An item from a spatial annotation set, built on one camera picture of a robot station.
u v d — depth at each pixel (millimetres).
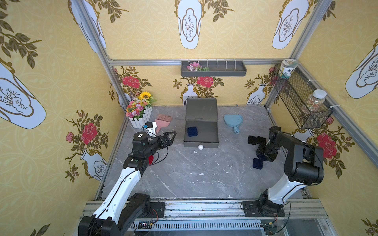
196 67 878
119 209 444
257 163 892
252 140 1003
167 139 675
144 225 730
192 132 854
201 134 870
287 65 842
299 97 893
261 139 996
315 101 655
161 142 678
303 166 482
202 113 882
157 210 736
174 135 732
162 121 1126
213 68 920
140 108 976
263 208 679
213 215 731
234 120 1156
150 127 701
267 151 813
